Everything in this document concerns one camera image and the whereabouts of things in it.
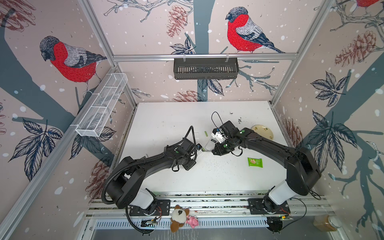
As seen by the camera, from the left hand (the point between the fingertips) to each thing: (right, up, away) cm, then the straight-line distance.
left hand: (190, 160), depth 87 cm
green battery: (+11, +14, +15) cm, 23 cm away
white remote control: (+6, +7, -6) cm, 11 cm away
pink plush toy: (+2, -23, -19) cm, 30 cm away
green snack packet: (+38, -2, +1) cm, 38 cm away
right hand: (+14, +5, -4) cm, 15 cm away
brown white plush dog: (-5, -21, -19) cm, 29 cm away
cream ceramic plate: (+51, +16, +16) cm, 56 cm away
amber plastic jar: (+60, -20, -25) cm, 67 cm away
